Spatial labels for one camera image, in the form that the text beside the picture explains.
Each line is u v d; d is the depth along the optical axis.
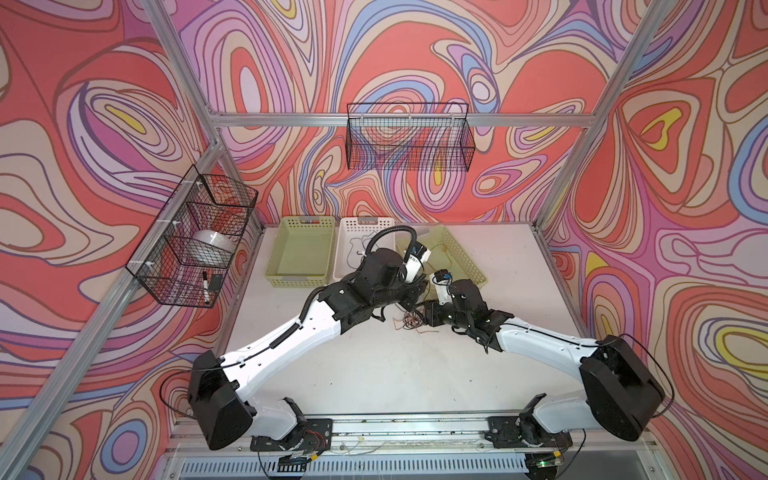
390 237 0.51
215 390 0.39
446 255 1.10
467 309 0.66
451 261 1.08
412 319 0.92
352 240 1.15
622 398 0.42
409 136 0.96
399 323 0.91
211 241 0.73
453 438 0.74
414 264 0.61
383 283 0.55
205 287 0.72
